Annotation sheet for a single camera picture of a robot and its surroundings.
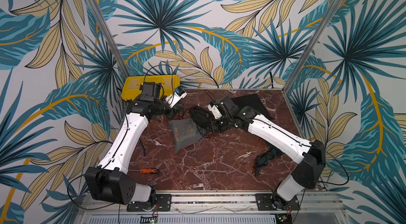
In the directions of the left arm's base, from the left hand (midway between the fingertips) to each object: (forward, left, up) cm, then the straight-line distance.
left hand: (179, 109), depth 76 cm
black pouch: (+28, -47, -26) cm, 60 cm away
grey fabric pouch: (-2, -1, -20) cm, 20 cm away
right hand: (-6, -14, -7) cm, 16 cm away
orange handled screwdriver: (-22, +18, -25) cm, 37 cm away
